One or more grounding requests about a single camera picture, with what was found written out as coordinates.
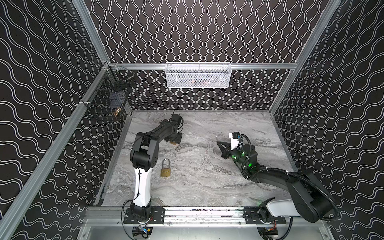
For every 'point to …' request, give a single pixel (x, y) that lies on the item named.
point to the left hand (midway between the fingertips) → (179, 140)
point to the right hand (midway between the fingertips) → (218, 143)
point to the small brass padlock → (173, 142)
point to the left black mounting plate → (157, 216)
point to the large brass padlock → (165, 172)
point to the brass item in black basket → (118, 109)
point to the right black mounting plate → (251, 215)
